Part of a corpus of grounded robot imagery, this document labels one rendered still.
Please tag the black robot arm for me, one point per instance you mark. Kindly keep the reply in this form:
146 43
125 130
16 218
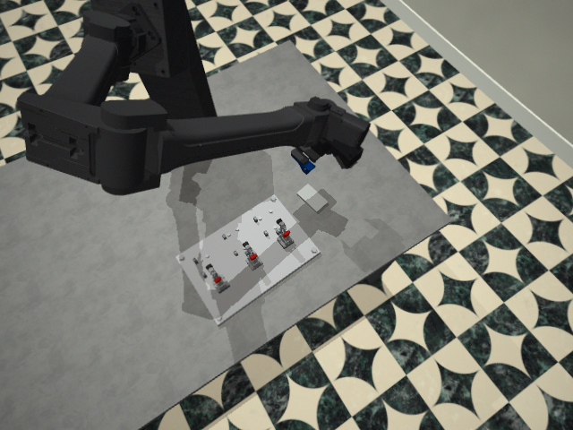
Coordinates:
110 148

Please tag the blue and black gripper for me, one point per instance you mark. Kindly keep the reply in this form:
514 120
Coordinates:
298 154

